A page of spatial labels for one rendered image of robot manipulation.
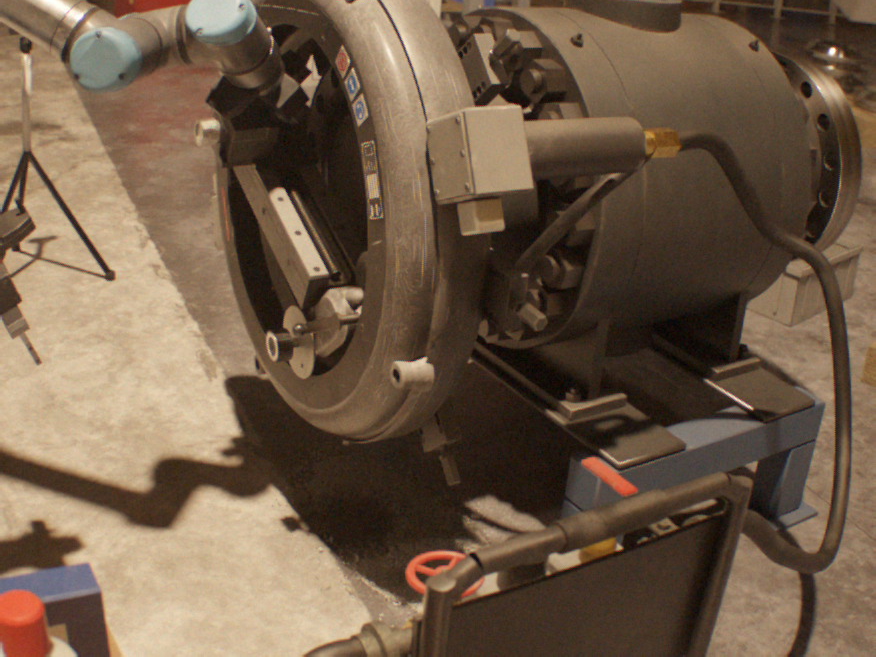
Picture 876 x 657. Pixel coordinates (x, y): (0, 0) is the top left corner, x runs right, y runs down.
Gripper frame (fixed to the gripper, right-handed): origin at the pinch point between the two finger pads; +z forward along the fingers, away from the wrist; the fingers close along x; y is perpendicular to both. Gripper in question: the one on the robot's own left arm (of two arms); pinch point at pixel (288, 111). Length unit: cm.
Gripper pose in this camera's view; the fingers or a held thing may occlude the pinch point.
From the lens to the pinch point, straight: 180.4
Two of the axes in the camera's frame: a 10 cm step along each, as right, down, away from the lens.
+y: 6.7, -7.4, 0.8
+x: -7.2, -6.1, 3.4
